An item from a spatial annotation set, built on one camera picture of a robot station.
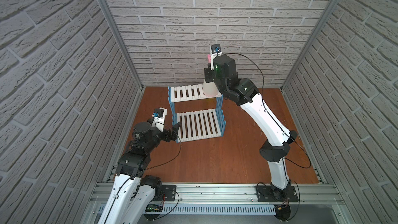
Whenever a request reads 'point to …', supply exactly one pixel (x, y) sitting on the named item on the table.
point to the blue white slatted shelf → (201, 116)
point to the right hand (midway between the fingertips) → (205, 65)
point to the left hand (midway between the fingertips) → (169, 116)
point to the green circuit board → (154, 208)
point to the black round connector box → (283, 212)
